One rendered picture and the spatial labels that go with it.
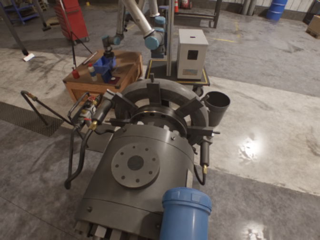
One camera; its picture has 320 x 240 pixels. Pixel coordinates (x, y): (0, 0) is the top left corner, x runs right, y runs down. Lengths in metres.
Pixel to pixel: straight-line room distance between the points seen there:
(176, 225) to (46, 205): 1.54
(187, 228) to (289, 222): 1.50
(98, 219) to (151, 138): 0.41
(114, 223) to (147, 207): 0.13
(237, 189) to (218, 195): 0.22
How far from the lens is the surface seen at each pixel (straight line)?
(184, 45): 2.03
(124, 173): 0.68
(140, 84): 1.03
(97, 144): 1.97
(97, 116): 1.10
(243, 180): 1.84
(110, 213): 0.68
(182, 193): 0.52
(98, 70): 2.23
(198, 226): 0.52
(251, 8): 8.69
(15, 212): 2.06
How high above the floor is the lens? 1.53
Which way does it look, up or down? 48 degrees down
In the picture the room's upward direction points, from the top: straight up
